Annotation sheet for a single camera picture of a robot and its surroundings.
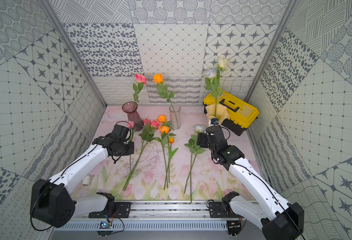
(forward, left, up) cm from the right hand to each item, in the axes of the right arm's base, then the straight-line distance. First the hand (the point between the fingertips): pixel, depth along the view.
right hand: (205, 137), depth 78 cm
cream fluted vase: (+20, -12, -1) cm, 23 cm away
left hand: (-2, +42, -7) cm, 43 cm away
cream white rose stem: (+29, -8, +10) cm, 32 cm away
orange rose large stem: (+29, +25, +10) cm, 40 cm away
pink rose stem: (+30, +38, +15) cm, 51 cm away
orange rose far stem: (+26, +28, -16) cm, 41 cm away
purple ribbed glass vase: (+23, +47, -1) cm, 52 cm away
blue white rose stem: (+31, -6, +12) cm, 34 cm away
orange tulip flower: (+8, +20, -17) cm, 28 cm away
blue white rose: (+4, +4, -18) cm, 19 cm away
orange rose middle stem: (+16, +25, -15) cm, 33 cm away
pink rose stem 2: (+14, +37, -18) cm, 43 cm away
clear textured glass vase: (+23, +18, -8) cm, 31 cm away
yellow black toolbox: (+20, -25, -3) cm, 32 cm away
